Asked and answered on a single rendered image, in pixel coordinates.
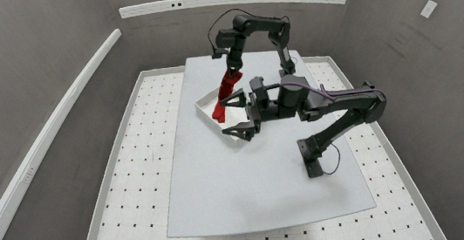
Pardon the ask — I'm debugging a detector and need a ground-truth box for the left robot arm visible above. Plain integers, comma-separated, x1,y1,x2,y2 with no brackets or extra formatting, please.
249,76,387,178

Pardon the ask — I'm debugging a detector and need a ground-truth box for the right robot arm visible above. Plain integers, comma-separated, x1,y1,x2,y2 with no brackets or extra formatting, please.
215,14,296,78

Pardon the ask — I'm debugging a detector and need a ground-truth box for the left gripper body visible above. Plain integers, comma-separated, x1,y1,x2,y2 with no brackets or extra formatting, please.
244,79,278,137

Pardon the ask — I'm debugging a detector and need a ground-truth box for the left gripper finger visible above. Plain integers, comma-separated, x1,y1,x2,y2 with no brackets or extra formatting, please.
222,121,252,141
219,88,244,108

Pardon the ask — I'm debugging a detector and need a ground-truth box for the white open-top box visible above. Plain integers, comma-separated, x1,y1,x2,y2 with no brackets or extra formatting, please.
194,86,248,147

